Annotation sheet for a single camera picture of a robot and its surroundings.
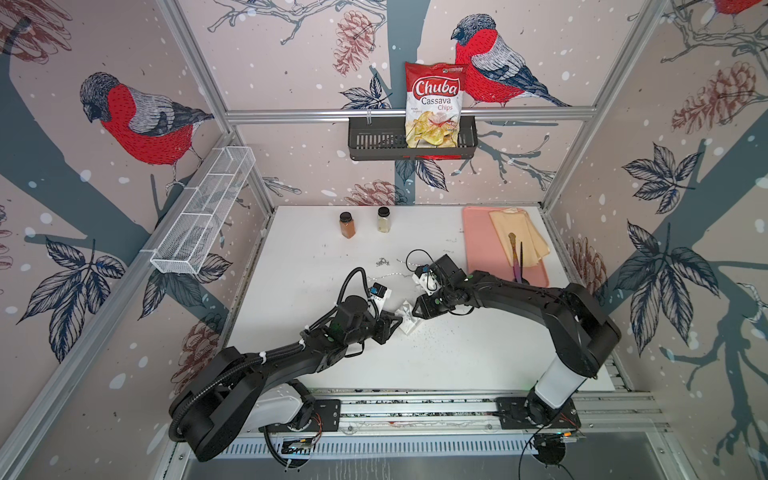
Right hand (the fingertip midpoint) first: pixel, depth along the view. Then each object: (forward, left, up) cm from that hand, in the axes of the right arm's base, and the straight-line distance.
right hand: (416, 311), depth 88 cm
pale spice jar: (+34, +12, +3) cm, 36 cm away
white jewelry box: (-3, +2, +1) cm, 4 cm away
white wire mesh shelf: (+3, +58, +27) cm, 64 cm away
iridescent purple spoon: (+19, -35, -3) cm, 40 cm away
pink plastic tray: (+27, -26, -5) cm, 38 cm away
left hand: (-3, +4, +5) cm, 7 cm away
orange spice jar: (+31, +25, +3) cm, 40 cm away
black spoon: (+14, -36, -3) cm, 38 cm away
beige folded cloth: (+41, -40, -3) cm, 57 cm away
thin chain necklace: (+15, +7, -3) cm, 17 cm away
